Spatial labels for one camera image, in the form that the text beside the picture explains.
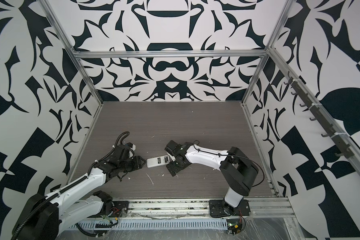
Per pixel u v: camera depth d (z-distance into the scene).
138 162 0.81
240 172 0.45
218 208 0.75
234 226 0.71
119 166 0.64
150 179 0.84
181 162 0.61
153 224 0.65
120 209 0.74
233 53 1.05
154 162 0.89
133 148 0.81
